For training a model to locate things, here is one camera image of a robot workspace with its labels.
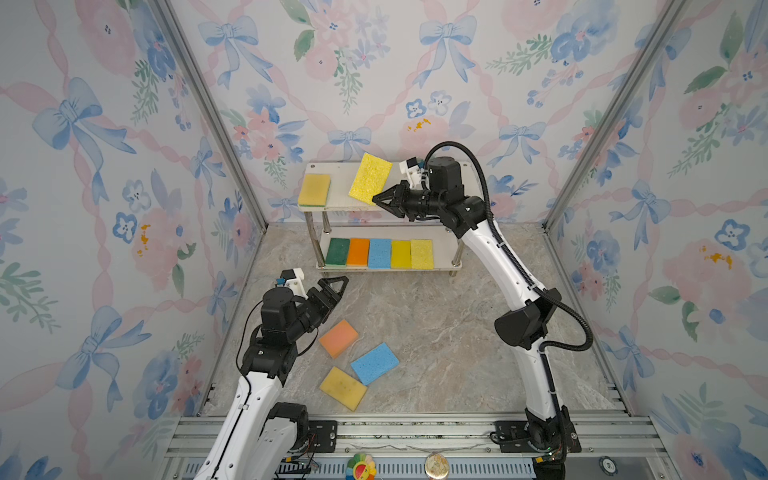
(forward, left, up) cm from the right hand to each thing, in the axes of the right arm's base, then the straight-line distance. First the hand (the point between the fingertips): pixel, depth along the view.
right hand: (373, 196), depth 74 cm
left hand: (-17, +7, -13) cm, 23 cm away
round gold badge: (-51, -16, -38) cm, 66 cm away
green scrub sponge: (+7, +14, -30) cm, 33 cm away
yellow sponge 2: (+6, -15, -31) cm, 34 cm away
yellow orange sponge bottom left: (-35, +8, -37) cm, 51 cm away
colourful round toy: (-52, +2, -37) cm, 63 cm away
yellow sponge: (+7, -8, -30) cm, 32 cm away
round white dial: (-50, -56, -39) cm, 85 cm away
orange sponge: (+7, +7, -29) cm, 31 cm away
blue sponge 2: (-28, 0, -37) cm, 46 cm away
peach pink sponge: (-20, +12, -40) cm, 46 cm away
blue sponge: (+7, 0, -30) cm, 31 cm away
